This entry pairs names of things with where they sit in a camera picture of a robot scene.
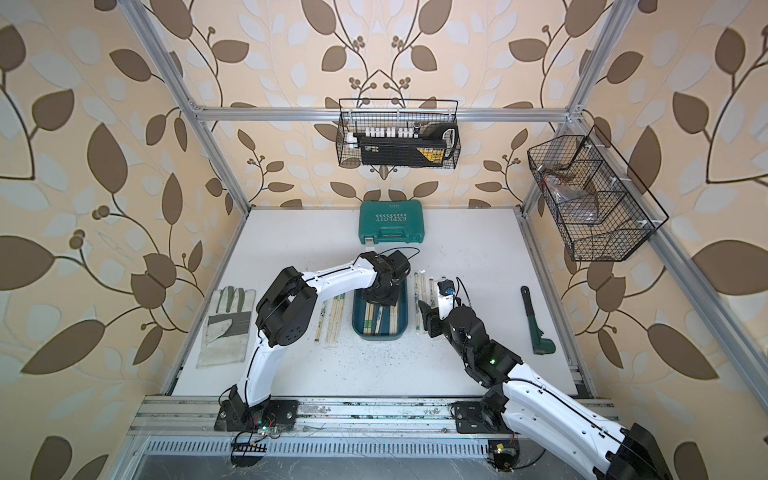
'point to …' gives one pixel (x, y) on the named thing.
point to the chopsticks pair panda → (417, 312)
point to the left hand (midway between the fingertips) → (391, 304)
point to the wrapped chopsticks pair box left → (368, 319)
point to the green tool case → (391, 222)
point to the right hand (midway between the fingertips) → (430, 299)
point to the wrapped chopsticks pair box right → (393, 319)
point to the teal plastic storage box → (379, 322)
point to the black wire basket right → (601, 213)
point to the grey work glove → (227, 326)
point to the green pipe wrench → (540, 344)
